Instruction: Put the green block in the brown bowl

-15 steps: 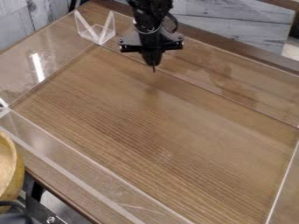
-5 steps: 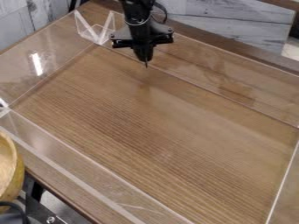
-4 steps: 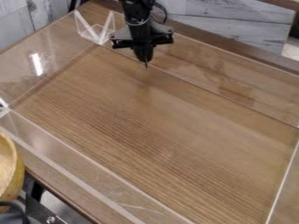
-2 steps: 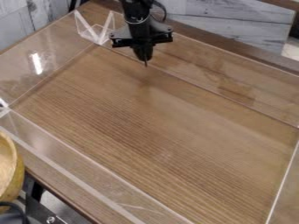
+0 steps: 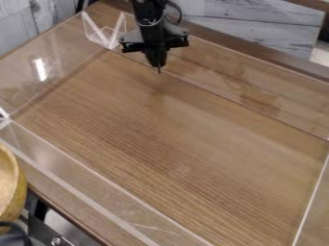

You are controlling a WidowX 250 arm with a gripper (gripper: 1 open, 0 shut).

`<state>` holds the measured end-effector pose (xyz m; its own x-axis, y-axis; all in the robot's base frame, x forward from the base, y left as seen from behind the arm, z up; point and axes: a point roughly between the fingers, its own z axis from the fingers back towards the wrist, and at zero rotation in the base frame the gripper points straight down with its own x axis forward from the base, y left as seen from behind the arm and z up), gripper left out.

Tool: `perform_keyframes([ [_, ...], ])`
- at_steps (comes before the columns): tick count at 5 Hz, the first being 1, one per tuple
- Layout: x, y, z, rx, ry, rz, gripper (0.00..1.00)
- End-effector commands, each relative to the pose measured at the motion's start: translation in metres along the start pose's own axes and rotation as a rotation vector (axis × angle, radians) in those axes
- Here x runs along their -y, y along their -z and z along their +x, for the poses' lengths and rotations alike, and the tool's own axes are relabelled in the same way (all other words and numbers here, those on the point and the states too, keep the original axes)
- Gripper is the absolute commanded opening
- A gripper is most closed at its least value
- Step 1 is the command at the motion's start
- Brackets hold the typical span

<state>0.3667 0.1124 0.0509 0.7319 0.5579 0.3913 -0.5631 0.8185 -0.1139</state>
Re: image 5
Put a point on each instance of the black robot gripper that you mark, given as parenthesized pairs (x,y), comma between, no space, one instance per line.
(165,35)

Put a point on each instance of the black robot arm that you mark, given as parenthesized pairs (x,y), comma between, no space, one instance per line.
(149,14)

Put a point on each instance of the brown wooden bowl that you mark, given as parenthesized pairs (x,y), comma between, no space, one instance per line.
(13,186)

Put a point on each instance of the clear acrylic corner bracket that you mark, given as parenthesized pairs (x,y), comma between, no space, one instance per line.
(104,35)

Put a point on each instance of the clear acrylic tray enclosure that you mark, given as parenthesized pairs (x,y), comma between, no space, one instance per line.
(205,154)

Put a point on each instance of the black metal table frame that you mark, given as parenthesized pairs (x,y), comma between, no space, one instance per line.
(50,227)

